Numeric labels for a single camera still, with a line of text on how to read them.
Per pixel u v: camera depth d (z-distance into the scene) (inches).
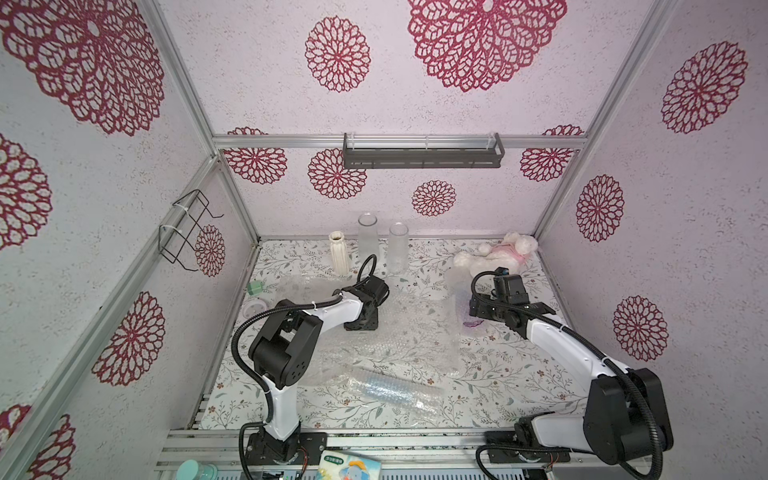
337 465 26.5
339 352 35.5
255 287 41.0
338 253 39.2
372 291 30.6
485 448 29.1
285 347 19.7
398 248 40.2
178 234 29.5
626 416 16.3
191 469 25.2
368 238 41.6
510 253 40.4
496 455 28.9
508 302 26.4
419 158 34.2
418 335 37.2
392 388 30.7
